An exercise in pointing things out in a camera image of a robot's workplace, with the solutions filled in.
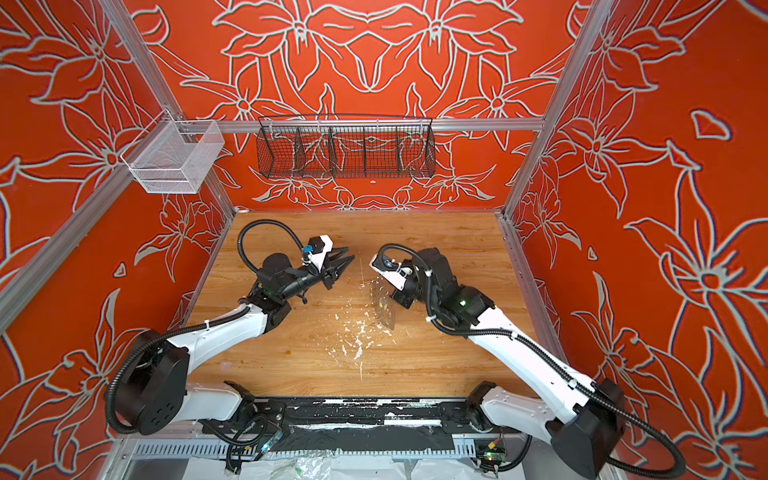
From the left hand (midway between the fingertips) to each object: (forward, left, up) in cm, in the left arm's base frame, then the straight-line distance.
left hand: (347, 248), depth 75 cm
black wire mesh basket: (+40, +6, +4) cm, 41 cm away
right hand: (-5, -9, -1) cm, 11 cm away
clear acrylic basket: (+29, +58, +6) cm, 66 cm away
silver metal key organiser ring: (-11, -9, -7) cm, 16 cm away
